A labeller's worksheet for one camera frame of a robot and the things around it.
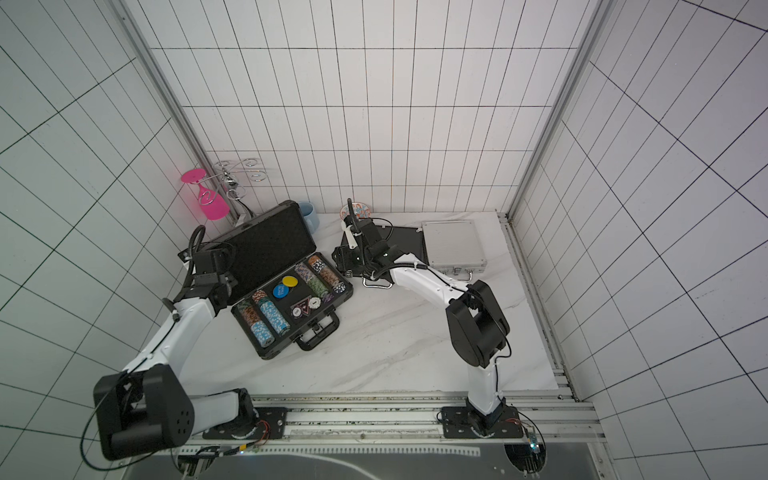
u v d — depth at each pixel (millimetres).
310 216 1089
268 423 715
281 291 920
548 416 778
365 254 676
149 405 402
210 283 641
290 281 944
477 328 484
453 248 1021
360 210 1180
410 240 1041
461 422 723
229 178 923
